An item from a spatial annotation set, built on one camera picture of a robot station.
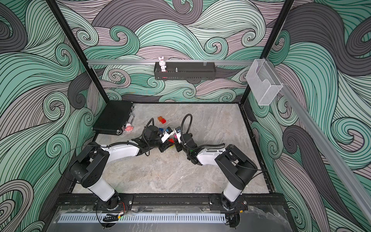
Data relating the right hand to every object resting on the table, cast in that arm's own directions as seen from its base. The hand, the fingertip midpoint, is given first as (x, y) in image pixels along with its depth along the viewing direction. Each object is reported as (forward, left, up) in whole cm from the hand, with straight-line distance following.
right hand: (175, 139), depth 91 cm
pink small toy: (+12, +34, -3) cm, 36 cm away
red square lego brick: (-2, +2, +3) cm, 4 cm away
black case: (+21, +47, -2) cm, 52 cm away
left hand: (-1, +2, +1) cm, 3 cm away
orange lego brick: (+22, +14, -6) cm, 27 cm away
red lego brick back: (+19, +10, -5) cm, 22 cm away
